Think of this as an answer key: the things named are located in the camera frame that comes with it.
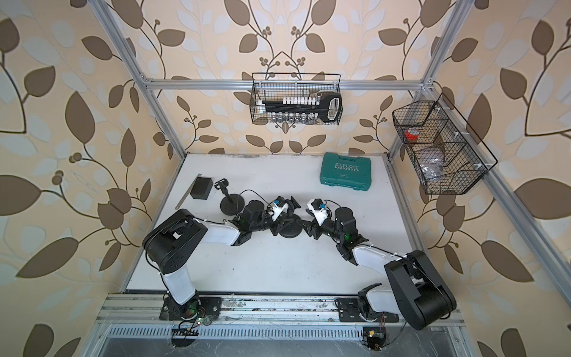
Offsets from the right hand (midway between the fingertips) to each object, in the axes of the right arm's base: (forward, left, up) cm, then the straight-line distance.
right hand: (303, 215), depth 85 cm
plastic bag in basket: (+6, -43, +21) cm, 48 cm away
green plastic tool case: (+27, -23, -7) cm, 36 cm away
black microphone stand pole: (+9, +30, +10) cm, 33 cm away
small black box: (+21, +47, -8) cm, 53 cm away
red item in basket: (+24, -44, +16) cm, 53 cm away
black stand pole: (-1, +4, +10) cm, 11 cm away
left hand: (+3, +6, -3) cm, 8 cm away
